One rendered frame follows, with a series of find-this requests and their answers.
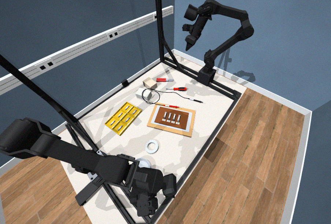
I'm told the beige block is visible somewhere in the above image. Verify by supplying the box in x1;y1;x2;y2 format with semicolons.
143;77;157;91

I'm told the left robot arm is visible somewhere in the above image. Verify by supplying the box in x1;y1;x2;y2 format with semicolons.
184;0;254;74

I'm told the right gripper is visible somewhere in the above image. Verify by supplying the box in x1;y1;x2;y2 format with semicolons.
129;173;177;205

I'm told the yellow tray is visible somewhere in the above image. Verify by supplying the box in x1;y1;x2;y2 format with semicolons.
105;102;141;136

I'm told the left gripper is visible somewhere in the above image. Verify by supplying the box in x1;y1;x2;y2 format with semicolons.
185;23;204;51

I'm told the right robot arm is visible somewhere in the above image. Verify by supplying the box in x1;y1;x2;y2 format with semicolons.
0;117;164;217

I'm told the white rectangular block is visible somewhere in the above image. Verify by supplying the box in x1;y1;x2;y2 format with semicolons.
136;88;152;101

